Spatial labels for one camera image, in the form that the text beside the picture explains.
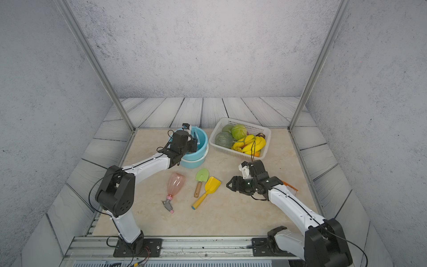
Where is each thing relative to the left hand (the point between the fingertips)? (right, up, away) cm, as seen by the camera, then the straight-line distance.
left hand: (197, 139), depth 93 cm
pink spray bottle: (-10, -24, -6) cm, 26 cm away
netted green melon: (+15, 0, +7) cm, 17 cm away
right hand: (+18, -23, -12) cm, 32 cm away
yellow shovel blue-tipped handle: (+8, -26, -2) cm, 27 cm away
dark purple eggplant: (+39, +3, +14) cm, 42 cm away
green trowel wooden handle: (+2, -21, +3) cm, 21 cm away
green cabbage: (+24, +5, +9) cm, 26 cm away
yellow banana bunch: (+30, -3, +5) cm, 31 cm away
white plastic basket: (+42, +5, +14) cm, 44 cm away
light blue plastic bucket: (-1, -11, -5) cm, 12 cm away
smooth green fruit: (+18, +7, +17) cm, 26 cm away
